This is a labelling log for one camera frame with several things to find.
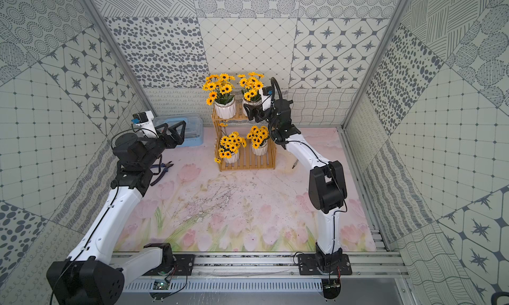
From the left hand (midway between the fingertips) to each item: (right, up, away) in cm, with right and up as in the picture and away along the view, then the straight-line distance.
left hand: (181, 123), depth 69 cm
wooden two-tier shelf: (+21, -16, +34) cm, 44 cm away
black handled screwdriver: (+47, -18, +35) cm, 61 cm away
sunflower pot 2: (+28, -5, +23) cm, 37 cm away
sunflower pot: (+14, -9, +21) cm, 27 cm away
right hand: (+25, +10, +17) cm, 32 cm away
